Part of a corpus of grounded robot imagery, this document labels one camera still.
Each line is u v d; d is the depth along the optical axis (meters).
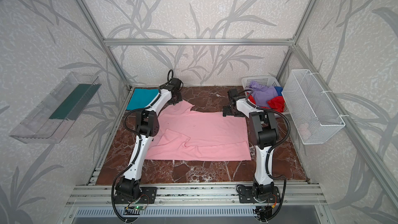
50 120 0.64
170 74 1.03
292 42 0.94
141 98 1.13
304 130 0.72
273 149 0.56
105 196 0.75
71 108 0.63
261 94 1.07
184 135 0.94
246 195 0.73
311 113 0.63
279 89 1.06
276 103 0.99
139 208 0.70
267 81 1.16
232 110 0.87
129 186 0.64
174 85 0.90
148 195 0.73
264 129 0.56
